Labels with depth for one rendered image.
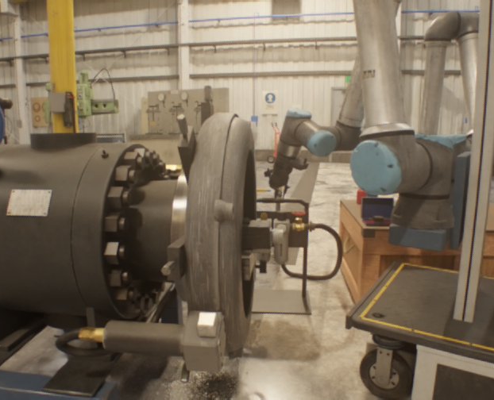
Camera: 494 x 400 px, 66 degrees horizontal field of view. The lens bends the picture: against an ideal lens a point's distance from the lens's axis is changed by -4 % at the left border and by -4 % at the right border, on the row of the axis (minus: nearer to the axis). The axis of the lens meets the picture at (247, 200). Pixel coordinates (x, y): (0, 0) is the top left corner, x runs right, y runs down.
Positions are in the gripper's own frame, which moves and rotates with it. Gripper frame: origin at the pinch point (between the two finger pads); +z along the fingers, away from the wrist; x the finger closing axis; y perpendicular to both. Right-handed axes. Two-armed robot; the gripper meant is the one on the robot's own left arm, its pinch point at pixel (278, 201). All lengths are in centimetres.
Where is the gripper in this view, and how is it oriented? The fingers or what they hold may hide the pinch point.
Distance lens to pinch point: 157.0
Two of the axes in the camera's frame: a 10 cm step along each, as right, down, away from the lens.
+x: -6.8, 2.4, -6.9
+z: -2.2, 8.3, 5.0
